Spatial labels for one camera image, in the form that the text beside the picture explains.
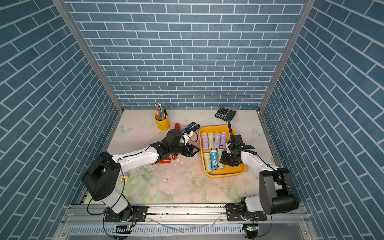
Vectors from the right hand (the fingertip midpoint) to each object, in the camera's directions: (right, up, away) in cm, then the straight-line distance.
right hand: (223, 161), depth 89 cm
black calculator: (+6, +30, +26) cm, 40 cm away
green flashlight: (-9, 0, -1) cm, 9 cm away
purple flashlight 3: (+2, +14, +12) cm, 18 cm away
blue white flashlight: (-5, +4, +2) cm, 7 cm away
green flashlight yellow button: (-6, +14, +11) cm, 19 cm away
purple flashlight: (-10, +11, +9) cm, 17 cm away
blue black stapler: (-19, +21, +18) cm, 33 cm away
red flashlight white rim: (-30, +2, +2) cm, 30 cm away
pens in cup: (-41, +30, +13) cm, 52 cm away
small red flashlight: (-30, +21, +16) cm, 40 cm away
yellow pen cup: (-40, +22, +14) cm, 48 cm away
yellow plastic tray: (+2, -5, -2) cm, 6 cm away
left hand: (-14, +8, -5) cm, 17 cm away
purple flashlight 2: (-2, +13, +10) cm, 16 cm away
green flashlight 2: (-2, -2, -2) cm, 3 cm away
